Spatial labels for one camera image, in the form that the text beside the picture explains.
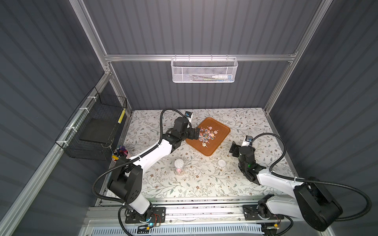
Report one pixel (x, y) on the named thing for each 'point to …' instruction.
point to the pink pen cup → (121, 153)
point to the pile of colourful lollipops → (205, 134)
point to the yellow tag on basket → (121, 117)
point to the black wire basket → (90, 133)
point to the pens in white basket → (214, 77)
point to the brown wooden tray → (219, 138)
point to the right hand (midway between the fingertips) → (242, 143)
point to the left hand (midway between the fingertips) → (195, 128)
